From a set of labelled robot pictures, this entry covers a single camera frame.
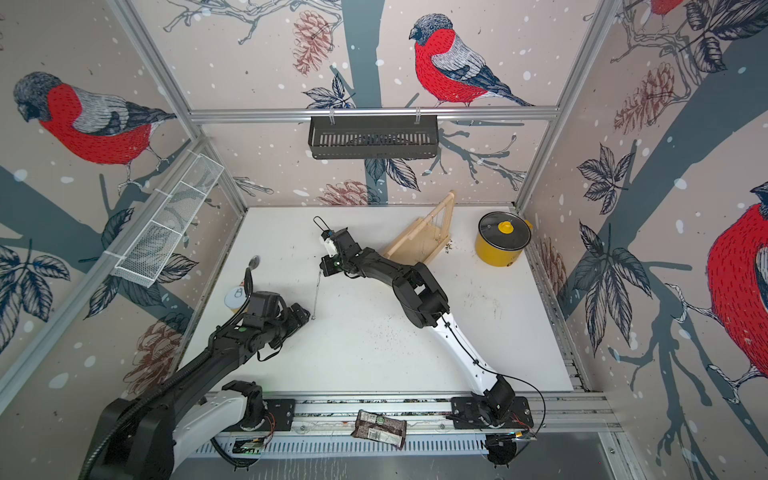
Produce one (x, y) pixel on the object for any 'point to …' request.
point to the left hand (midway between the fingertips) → (306, 314)
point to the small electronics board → (250, 446)
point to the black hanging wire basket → (366, 137)
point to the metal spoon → (254, 262)
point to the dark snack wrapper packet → (381, 428)
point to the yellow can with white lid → (235, 297)
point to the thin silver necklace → (313, 317)
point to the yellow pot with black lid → (501, 238)
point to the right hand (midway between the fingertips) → (322, 262)
